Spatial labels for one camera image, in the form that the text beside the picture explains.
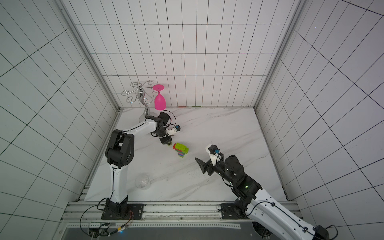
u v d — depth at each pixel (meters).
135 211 0.73
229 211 0.71
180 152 0.86
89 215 0.67
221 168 0.61
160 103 1.00
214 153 0.59
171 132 0.90
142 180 0.81
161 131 0.84
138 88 0.90
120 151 0.55
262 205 0.49
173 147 0.86
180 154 0.91
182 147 0.84
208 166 0.62
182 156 0.92
